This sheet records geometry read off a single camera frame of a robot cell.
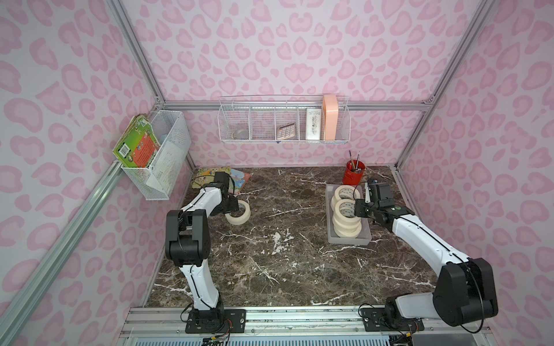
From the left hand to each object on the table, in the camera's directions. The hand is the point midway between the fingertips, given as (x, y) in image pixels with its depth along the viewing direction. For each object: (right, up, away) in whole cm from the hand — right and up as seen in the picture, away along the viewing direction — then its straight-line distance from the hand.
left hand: (227, 206), depth 99 cm
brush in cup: (+60, +22, +8) cm, 64 cm away
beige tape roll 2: (+50, +3, +1) cm, 50 cm away
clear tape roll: (+7, +32, -4) cm, 33 cm away
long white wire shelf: (+26, +40, +1) cm, 48 cm away
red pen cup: (+59, +16, +4) cm, 61 cm away
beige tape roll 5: (+53, -10, -9) cm, 54 cm away
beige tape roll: (+7, -6, -2) cm, 9 cm away
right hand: (+57, +2, -11) cm, 58 cm away
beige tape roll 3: (+53, -2, -4) cm, 53 cm away
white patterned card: (+39, +36, -6) cm, 53 cm away
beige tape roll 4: (+50, -5, -11) cm, 52 cm away
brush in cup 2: (+62, +21, +8) cm, 66 cm away
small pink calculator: (+27, +33, -4) cm, 43 cm away
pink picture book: (+3, +12, +15) cm, 19 cm away
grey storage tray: (+60, -14, -7) cm, 62 cm away
